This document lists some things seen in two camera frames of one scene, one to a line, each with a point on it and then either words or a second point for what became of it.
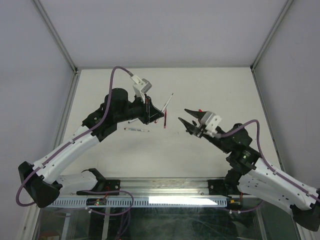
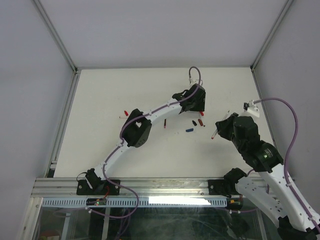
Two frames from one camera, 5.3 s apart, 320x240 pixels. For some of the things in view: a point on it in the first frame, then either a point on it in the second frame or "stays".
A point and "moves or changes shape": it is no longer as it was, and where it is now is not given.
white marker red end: [167, 102] moves or changes shape
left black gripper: [150, 113] to [200, 107]
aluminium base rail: [163, 187] stays
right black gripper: [193, 129] to [222, 126]
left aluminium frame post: [63, 123] stays
